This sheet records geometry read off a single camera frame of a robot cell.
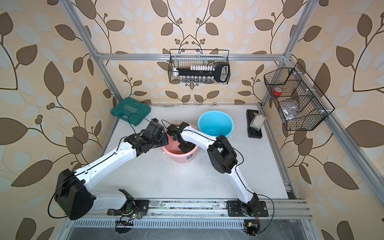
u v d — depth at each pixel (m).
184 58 0.91
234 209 0.74
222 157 0.55
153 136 0.62
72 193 0.39
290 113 0.71
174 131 0.69
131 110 1.11
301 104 0.73
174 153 0.75
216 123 0.92
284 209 0.75
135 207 0.74
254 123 1.02
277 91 0.87
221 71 0.83
